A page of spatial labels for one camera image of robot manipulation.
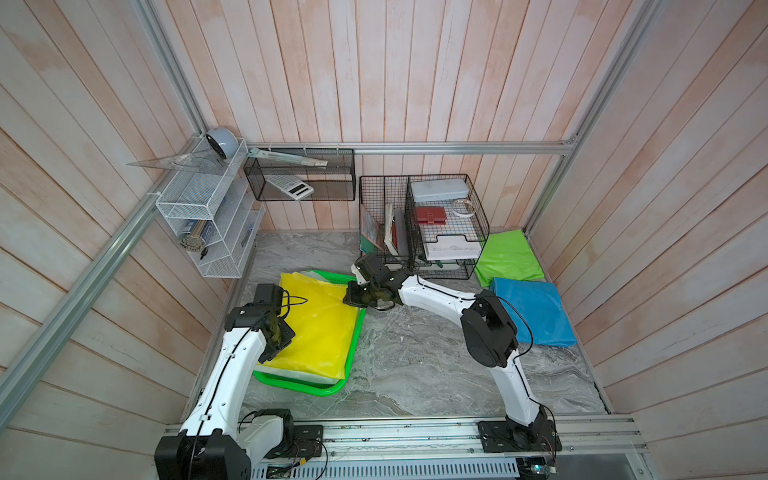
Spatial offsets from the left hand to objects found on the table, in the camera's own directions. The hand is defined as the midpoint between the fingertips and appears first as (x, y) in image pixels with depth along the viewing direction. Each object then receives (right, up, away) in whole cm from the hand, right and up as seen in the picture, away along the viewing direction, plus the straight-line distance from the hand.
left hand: (281, 346), depth 79 cm
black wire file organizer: (+29, +38, +29) cm, 55 cm away
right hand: (+15, +11, +12) cm, 22 cm away
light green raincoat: (+74, +25, +30) cm, 83 cm away
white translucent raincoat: (+4, -7, -2) cm, 8 cm away
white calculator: (-3, +48, +19) cm, 52 cm away
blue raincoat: (+80, +6, +22) cm, 83 cm away
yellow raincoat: (+11, +4, +5) cm, 13 cm away
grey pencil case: (+49, +48, +26) cm, 73 cm away
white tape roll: (+55, +41, +22) cm, 72 cm away
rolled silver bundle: (-23, +28, -1) cm, 36 cm away
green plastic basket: (+11, -9, -5) cm, 15 cm away
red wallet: (+43, +38, +16) cm, 60 cm away
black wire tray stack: (+48, +34, +16) cm, 61 cm away
